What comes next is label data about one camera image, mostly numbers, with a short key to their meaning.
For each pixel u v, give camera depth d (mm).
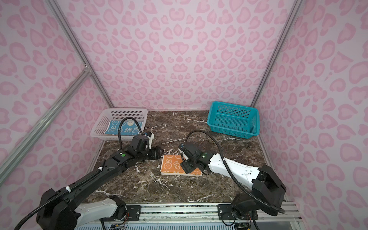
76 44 816
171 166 882
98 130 1007
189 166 710
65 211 387
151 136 749
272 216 426
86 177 469
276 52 857
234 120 1134
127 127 1040
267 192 410
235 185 627
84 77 863
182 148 637
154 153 706
